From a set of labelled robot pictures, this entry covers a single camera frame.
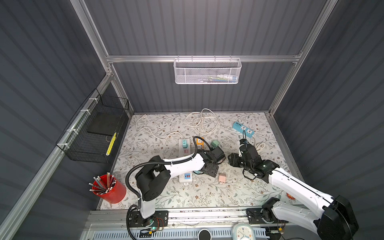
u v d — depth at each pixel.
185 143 0.94
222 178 0.85
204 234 0.66
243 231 0.68
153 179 0.47
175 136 1.06
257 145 0.98
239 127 1.08
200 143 0.79
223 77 0.91
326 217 0.39
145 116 1.17
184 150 0.96
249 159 0.63
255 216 0.73
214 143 0.99
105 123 0.78
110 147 0.68
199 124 1.12
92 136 0.72
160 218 0.73
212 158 0.66
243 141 0.74
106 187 0.75
